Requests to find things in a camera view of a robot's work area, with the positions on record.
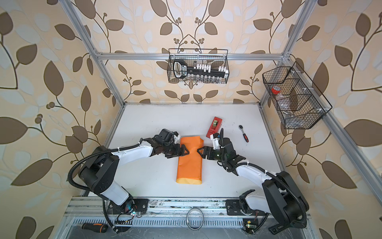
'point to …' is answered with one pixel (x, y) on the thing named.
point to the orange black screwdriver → (101, 228)
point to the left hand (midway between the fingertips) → (186, 152)
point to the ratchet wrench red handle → (245, 137)
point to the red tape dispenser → (215, 127)
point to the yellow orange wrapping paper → (189, 167)
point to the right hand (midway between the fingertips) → (202, 152)
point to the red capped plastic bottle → (276, 89)
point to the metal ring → (187, 219)
